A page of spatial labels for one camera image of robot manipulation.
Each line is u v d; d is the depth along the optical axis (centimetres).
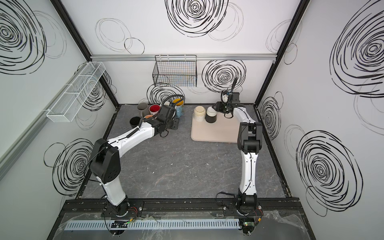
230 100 87
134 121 97
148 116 103
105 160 47
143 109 104
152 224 77
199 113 105
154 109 108
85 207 75
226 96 97
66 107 72
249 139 62
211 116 104
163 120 69
